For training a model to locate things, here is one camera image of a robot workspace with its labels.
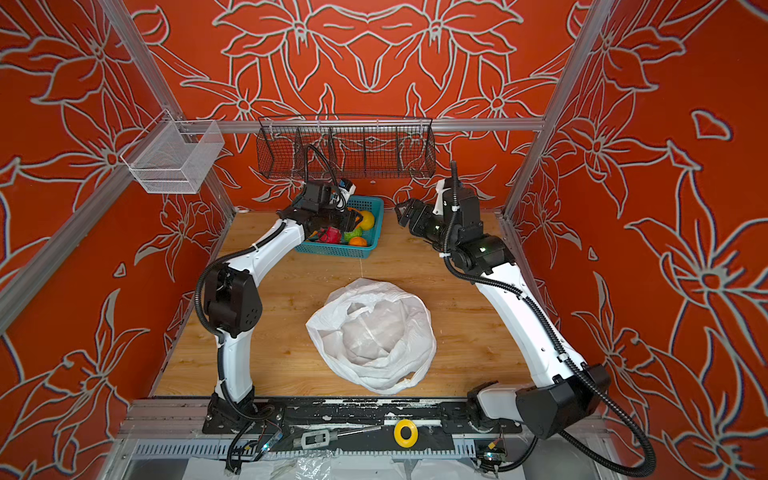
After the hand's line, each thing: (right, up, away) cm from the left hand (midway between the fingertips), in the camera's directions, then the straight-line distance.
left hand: (353, 209), depth 92 cm
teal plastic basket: (-4, -13, +9) cm, 16 cm away
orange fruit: (+1, -11, +11) cm, 15 cm away
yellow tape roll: (+16, -57, -23) cm, 64 cm away
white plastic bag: (+8, -39, -5) cm, 40 cm away
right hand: (+14, -3, -23) cm, 27 cm away
